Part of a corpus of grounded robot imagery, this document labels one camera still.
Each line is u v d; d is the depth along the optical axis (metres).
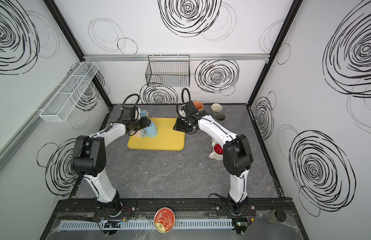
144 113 0.99
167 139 1.00
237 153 0.51
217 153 0.86
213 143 0.89
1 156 0.51
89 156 0.49
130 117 0.77
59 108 0.72
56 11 0.72
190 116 0.70
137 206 0.74
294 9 0.72
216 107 1.06
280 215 0.63
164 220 0.68
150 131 0.96
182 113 0.82
